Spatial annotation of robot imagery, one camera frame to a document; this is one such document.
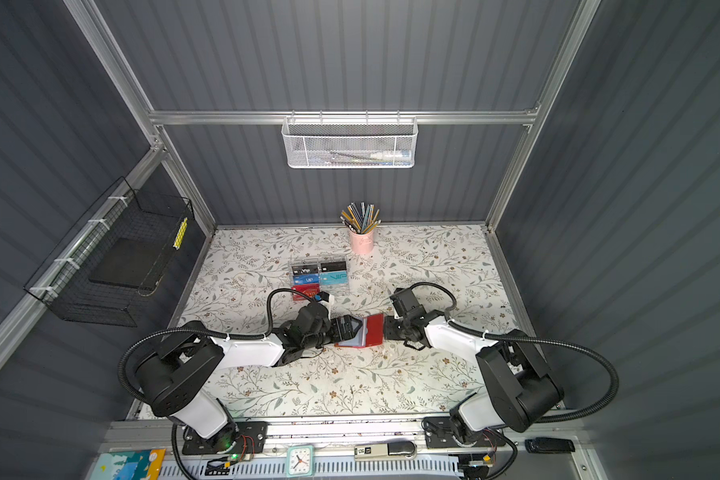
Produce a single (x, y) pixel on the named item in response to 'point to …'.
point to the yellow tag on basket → (181, 233)
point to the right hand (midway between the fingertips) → (391, 329)
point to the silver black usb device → (392, 451)
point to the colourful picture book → (133, 464)
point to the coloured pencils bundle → (362, 218)
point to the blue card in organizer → (301, 279)
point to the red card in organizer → (307, 289)
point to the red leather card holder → (370, 333)
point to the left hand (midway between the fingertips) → (355, 325)
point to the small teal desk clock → (300, 461)
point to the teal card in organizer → (334, 278)
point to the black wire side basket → (116, 254)
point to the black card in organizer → (333, 266)
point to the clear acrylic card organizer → (310, 264)
